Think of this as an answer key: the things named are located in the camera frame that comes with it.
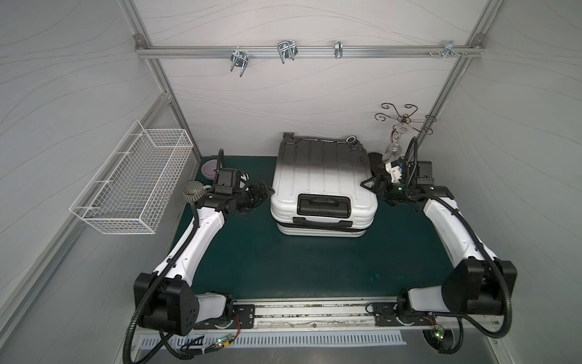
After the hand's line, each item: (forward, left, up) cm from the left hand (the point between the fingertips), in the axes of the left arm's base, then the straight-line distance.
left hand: (269, 197), depth 79 cm
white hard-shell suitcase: (+3, -17, +1) cm, 17 cm away
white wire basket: (-5, +41, +10) cm, 42 cm away
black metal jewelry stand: (+22, -43, -3) cm, 49 cm away
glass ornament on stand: (+25, -51, 0) cm, 56 cm away
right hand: (+5, -36, 0) cm, 36 cm away
